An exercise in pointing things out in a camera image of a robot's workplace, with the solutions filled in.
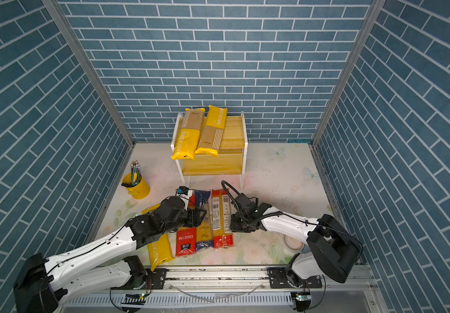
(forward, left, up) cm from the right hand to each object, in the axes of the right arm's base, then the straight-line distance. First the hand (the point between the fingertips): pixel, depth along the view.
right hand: (233, 227), depth 84 cm
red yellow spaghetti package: (-6, +19, 0) cm, 20 cm away
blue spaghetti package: (-3, +12, 0) cm, 13 cm away
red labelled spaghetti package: (+4, +5, 0) cm, 7 cm away
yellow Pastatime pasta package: (-12, +29, -1) cm, 31 cm away
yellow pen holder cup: (+12, +46, +5) cm, 48 cm away
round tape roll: (-4, -26, -2) cm, 27 cm away
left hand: (0, +11, +10) cm, 15 cm away
